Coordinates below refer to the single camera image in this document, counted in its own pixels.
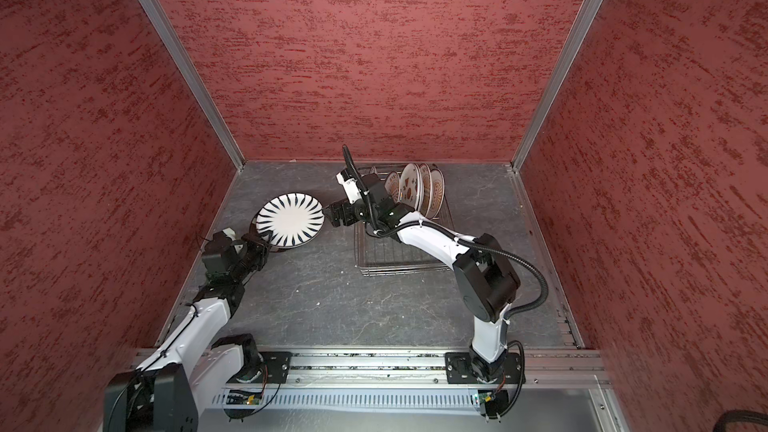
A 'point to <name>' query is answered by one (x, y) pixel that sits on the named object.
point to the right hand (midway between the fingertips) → (334, 211)
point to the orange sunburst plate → (426, 189)
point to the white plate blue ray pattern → (294, 220)
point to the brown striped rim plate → (293, 220)
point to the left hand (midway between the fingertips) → (276, 234)
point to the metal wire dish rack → (378, 256)
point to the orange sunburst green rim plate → (438, 194)
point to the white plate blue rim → (410, 186)
